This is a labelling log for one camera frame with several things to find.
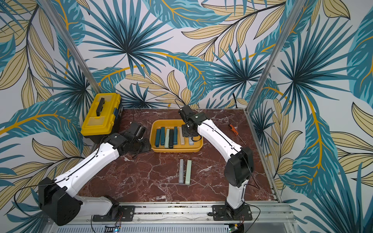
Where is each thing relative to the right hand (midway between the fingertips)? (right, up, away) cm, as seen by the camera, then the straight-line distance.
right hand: (189, 131), depth 85 cm
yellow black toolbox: (-54, +9, +7) cm, 56 cm away
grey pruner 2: (-5, -26, -1) cm, 26 cm away
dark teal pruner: (-22, -5, +15) cm, 27 cm away
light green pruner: (-15, -6, +13) cm, 21 cm away
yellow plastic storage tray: (-23, +4, +19) cm, 30 cm away
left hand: (-23, -9, -6) cm, 25 cm away
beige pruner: (-5, -5, +14) cm, 15 cm away
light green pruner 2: (-1, -27, -2) cm, 27 cm away
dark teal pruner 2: (-9, -4, +15) cm, 18 cm away
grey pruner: (+1, -4, -14) cm, 14 cm away
